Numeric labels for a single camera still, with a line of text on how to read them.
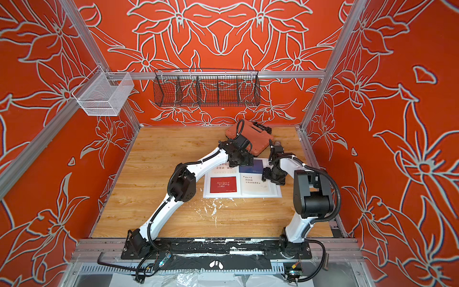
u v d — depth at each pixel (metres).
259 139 1.04
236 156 0.78
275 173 0.79
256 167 0.98
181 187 0.63
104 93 0.92
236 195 0.88
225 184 0.92
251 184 0.92
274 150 0.79
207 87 0.98
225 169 0.97
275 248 0.73
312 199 0.48
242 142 0.79
